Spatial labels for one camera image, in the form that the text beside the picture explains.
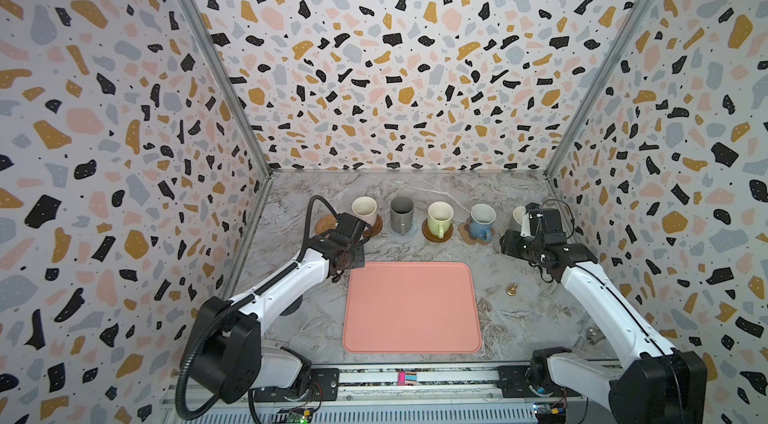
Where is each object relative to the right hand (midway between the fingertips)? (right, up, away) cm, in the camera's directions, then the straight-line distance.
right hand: (510, 234), depth 83 cm
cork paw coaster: (-5, -1, +14) cm, 14 cm away
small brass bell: (+2, -17, +5) cm, 18 cm away
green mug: (-18, +4, +12) cm, 22 cm away
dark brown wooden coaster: (-39, 0, +20) cm, 44 cm away
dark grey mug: (-31, +5, +12) cm, 33 cm away
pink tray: (-27, -21, +2) cm, 35 cm away
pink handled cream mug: (-43, +7, +17) cm, 47 cm away
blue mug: (-5, +3, +11) cm, 13 cm away
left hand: (-43, -5, +2) cm, 43 cm away
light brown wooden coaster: (-20, -3, +18) cm, 27 cm away
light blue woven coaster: (-27, -2, +20) cm, 33 cm away
